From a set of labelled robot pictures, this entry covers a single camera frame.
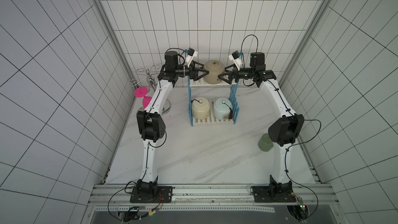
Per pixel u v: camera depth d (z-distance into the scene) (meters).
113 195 0.66
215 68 0.77
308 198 0.74
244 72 0.73
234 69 0.74
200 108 0.92
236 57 0.72
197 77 0.75
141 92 0.80
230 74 0.73
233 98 0.94
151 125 0.57
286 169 0.61
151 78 0.85
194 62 0.81
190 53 0.73
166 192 0.73
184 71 0.76
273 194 0.66
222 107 0.92
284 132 0.55
